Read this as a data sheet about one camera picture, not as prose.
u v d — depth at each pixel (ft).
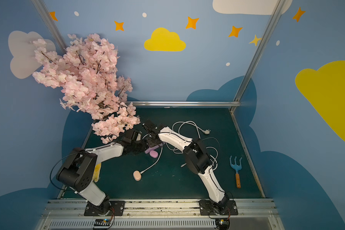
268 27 2.52
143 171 2.83
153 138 2.27
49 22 2.40
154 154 3.06
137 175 2.76
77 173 1.51
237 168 2.93
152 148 3.21
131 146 2.54
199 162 1.82
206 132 3.44
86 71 2.12
